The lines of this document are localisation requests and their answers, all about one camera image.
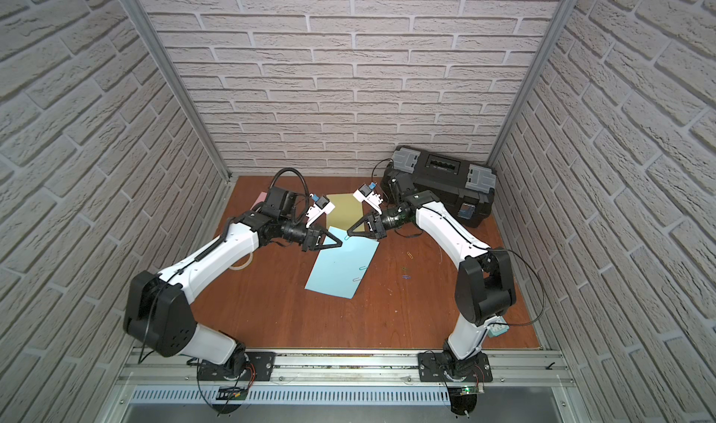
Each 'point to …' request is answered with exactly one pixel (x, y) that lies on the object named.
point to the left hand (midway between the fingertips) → (342, 242)
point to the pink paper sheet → (261, 198)
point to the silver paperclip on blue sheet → (360, 268)
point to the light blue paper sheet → (338, 270)
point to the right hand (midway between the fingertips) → (357, 232)
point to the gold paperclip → (409, 254)
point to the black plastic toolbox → (464, 189)
